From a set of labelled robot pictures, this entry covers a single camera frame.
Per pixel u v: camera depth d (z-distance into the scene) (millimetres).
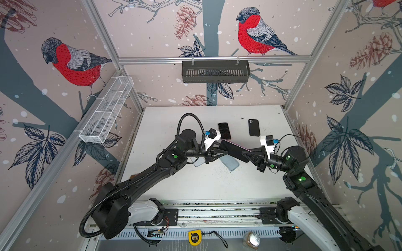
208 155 611
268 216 729
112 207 393
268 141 569
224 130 1070
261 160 606
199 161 663
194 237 669
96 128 712
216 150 637
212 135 595
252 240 592
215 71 1033
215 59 992
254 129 1074
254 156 631
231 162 922
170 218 730
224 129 1070
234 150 646
